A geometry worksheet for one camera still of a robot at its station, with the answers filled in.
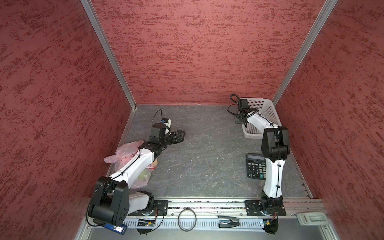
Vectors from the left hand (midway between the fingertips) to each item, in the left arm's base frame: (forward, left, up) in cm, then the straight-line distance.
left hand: (179, 136), depth 86 cm
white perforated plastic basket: (+32, -66, -8) cm, 74 cm away
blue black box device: (-43, +24, -10) cm, 51 cm away
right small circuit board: (-41, -47, -13) cm, 64 cm away
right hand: (+19, -42, -7) cm, 47 cm away
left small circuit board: (-41, +14, -16) cm, 46 cm away
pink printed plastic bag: (-11, +30, 0) cm, 32 cm away
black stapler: (-40, -25, -12) cm, 49 cm away
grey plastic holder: (-38, -67, -11) cm, 78 cm away
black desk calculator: (-12, -46, -12) cm, 49 cm away
